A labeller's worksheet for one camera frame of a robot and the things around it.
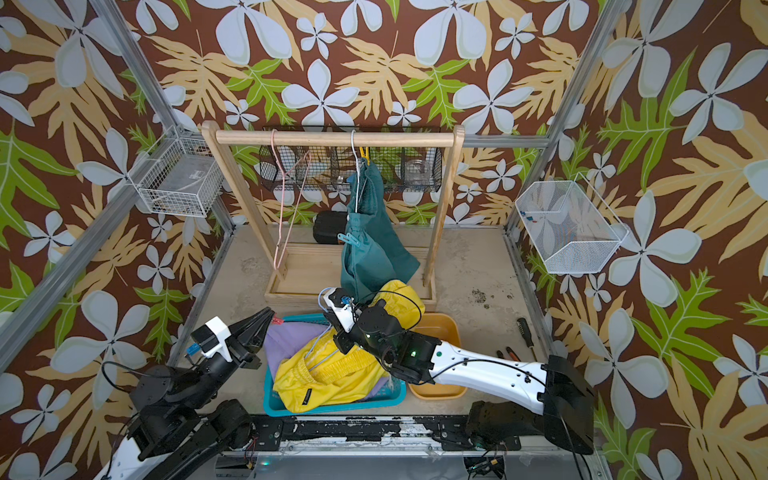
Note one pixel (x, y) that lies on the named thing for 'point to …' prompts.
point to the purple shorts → (284, 339)
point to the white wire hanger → (354, 153)
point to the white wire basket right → (568, 227)
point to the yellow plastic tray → (446, 328)
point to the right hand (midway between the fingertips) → (324, 312)
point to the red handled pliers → (511, 353)
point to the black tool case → (327, 225)
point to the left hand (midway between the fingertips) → (269, 309)
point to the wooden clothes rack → (301, 274)
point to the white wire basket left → (180, 175)
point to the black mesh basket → (325, 168)
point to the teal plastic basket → (392, 396)
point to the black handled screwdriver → (524, 328)
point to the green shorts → (379, 253)
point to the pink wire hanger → (282, 174)
